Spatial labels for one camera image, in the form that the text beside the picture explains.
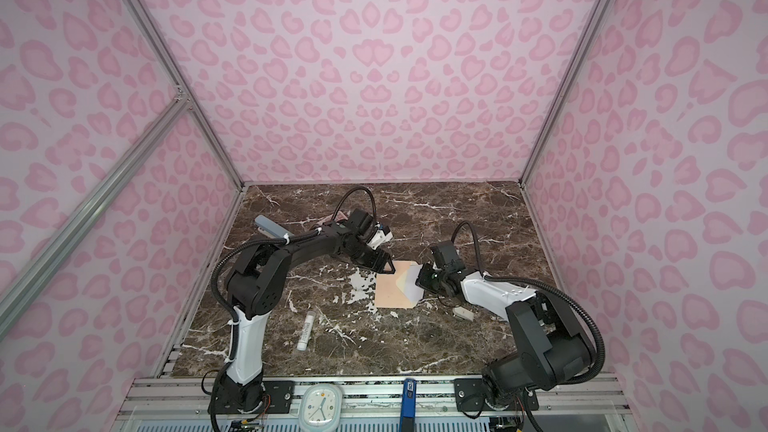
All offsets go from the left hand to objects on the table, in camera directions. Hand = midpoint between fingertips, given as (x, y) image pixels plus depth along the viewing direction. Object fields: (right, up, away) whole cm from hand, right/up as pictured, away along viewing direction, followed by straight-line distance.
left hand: (389, 266), depth 94 cm
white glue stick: (-23, -18, -13) cm, 32 cm away
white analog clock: (-15, -28, -24) cm, 40 cm away
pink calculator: (-18, +15, +15) cm, 28 cm away
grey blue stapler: (-40, +11, +8) cm, 42 cm away
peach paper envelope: (0, -7, -3) cm, 8 cm away
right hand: (+9, -3, -4) cm, 10 cm away
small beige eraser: (+21, -11, -10) cm, 26 cm away
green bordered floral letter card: (+6, -6, 0) cm, 8 cm away
